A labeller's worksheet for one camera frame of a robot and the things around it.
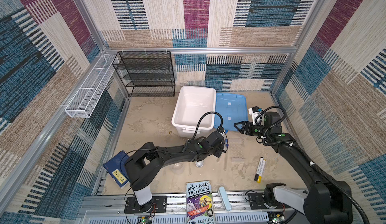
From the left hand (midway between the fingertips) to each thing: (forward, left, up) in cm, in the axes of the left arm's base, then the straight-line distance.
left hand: (221, 144), depth 85 cm
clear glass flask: (-10, +24, -9) cm, 28 cm away
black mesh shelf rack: (+51, +49, +10) cm, 71 cm away
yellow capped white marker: (-13, -21, -8) cm, 26 cm away
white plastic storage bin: (+31, +16, -1) cm, 35 cm away
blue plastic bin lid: (+31, -11, -8) cm, 34 cm away
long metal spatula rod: (+13, +30, -8) cm, 34 cm away
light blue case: (-24, +2, -5) cm, 25 cm away
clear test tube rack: (-2, -10, -8) cm, 13 cm away
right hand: (+6, -8, +8) cm, 13 cm away
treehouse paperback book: (-27, +13, -6) cm, 31 cm away
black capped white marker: (-14, -18, -8) cm, 24 cm away
